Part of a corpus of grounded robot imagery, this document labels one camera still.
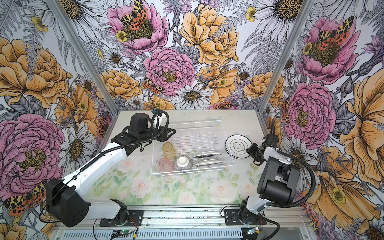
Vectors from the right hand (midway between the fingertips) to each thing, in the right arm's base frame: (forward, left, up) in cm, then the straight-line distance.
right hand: (248, 154), depth 92 cm
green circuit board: (-37, +68, -4) cm, 77 cm away
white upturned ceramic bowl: (-6, +39, +4) cm, 40 cm away
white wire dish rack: (+6, +30, -1) cm, 31 cm away
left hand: (+1, +44, +20) cm, 48 cm away
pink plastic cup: (-5, +50, 0) cm, 50 cm away
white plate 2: (-2, +26, +3) cm, 26 cm away
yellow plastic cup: (0, +47, +6) cm, 48 cm away
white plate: (+8, +5, -3) cm, 10 cm away
